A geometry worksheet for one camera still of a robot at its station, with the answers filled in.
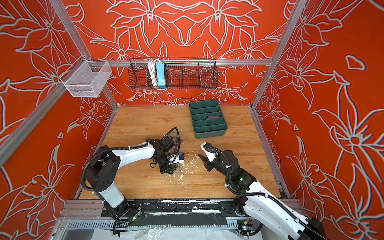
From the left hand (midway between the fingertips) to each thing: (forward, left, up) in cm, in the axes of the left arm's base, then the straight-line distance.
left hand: (172, 170), depth 85 cm
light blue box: (+46, +10, +33) cm, 58 cm away
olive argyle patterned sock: (+6, -2, +15) cm, 16 cm away
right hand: (+4, -15, +16) cm, 23 cm away
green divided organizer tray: (+28, -18, +6) cm, 34 cm away
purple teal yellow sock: (+39, -25, +4) cm, 47 cm away
